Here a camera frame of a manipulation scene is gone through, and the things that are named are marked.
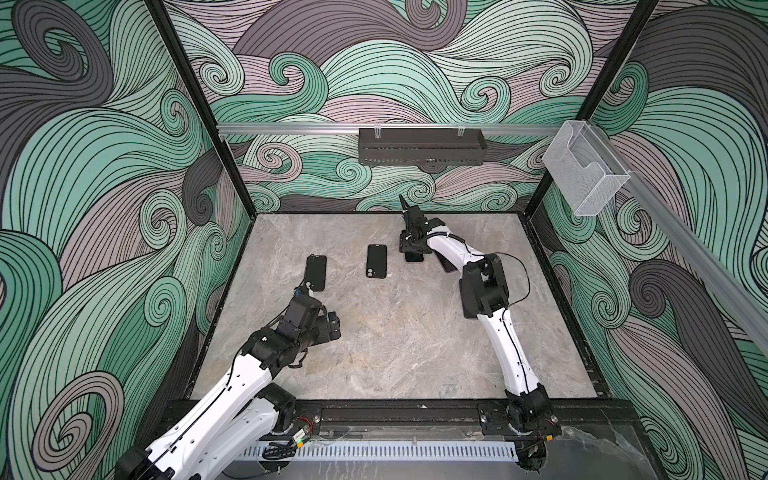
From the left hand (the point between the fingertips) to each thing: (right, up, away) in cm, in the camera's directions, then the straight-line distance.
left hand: (326, 322), depth 79 cm
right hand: (+27, +20, +30) cm, 45 cm away
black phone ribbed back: (+27, +16, +28) cm, 42 cm away
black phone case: (-8, +11, +24) cm, 27 cm away
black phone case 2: (+13, +13, +25) cm, 31 cm away
